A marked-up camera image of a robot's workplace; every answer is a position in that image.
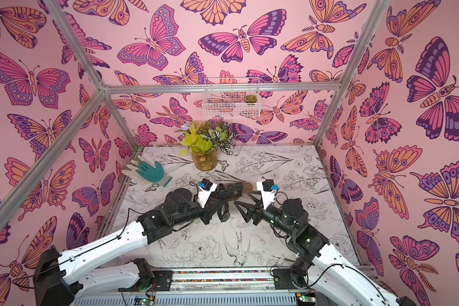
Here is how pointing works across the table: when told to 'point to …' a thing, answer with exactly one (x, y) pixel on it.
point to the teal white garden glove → (143, 168)
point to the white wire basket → (232, 98)
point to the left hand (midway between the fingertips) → (224, 202)
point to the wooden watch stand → (247, 187)
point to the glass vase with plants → (204, 139)
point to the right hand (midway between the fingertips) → (243, 196)
